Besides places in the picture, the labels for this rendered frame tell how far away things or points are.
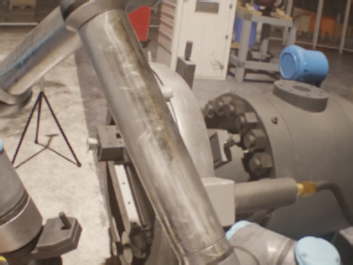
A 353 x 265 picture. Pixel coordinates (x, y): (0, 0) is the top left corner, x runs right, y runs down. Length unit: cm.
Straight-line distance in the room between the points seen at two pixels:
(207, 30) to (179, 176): 458
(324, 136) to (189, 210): 87
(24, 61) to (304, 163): 87
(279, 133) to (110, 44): 79
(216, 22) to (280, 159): 400
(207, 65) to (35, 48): 436
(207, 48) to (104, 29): 457
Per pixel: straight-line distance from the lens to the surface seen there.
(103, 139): 138
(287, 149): 130
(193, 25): 508
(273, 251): 75
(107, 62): 64
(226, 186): 95
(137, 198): 136
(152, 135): 61
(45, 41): 95
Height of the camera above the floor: 126
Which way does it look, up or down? 21 degrees down
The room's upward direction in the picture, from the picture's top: 7 degrees clockwise
